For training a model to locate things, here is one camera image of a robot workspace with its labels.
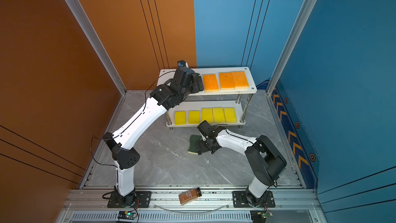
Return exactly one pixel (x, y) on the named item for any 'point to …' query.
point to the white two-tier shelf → (225, 100)
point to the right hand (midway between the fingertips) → (203, 148)
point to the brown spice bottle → (190, 195)
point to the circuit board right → (260, 216)
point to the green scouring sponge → (194, 138)
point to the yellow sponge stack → (194, 117)
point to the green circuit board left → (127, 214)
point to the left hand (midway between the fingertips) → (195, 79)
